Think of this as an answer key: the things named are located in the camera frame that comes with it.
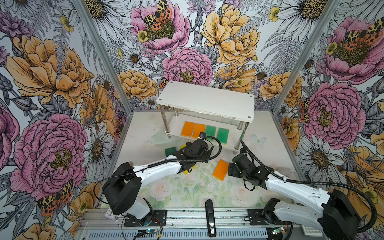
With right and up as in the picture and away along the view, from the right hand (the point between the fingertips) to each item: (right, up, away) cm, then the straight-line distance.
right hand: (236, 173), depth 84 cm
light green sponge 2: (-5, +20, +13) cm, 24 cm away
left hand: (-21, +12, +2) cm, 24 cm away
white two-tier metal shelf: (-26, +34, -8) cm, 44 cm away
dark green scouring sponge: (-38, +11, +8) cm, 40 cm away
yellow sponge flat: (-28, +1, -4) cm, 28 cm away
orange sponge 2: (-21, +24, +21) cm, 38 cm away
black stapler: (-15, -18, -14) cm, 28 cm away
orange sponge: (-28, +24, +18) cm, 41 cm away
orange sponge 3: (-7, 0, +7) cm, 10 cm away
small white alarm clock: (-64, -17, -10) cm, 67 cm away
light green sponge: (-13, +22, +16) cm, 30 cm away
